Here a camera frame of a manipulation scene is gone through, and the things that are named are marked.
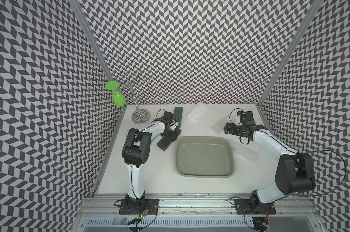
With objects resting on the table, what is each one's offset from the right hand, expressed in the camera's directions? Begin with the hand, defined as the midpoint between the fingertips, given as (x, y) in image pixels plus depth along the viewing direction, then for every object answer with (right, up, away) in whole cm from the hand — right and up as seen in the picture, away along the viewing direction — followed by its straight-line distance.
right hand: (230, 131), depth 91 cm
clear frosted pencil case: (+12, -15, +3) cm, 19 cm away
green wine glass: (-73, +21, +2) cm, 76 cm away
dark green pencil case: (-34, +12, +22) cm, 42 cm away
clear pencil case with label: (-4, +1, +14) cm, 15 cm away
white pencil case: (-19, +13, +21) cm, 31 cm away
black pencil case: (-40, -6, 0) cm, 41 cm away
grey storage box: (-17, -15, -4) cm, 23 cm away
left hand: (-39, -4, +10) cm, 41 cm away
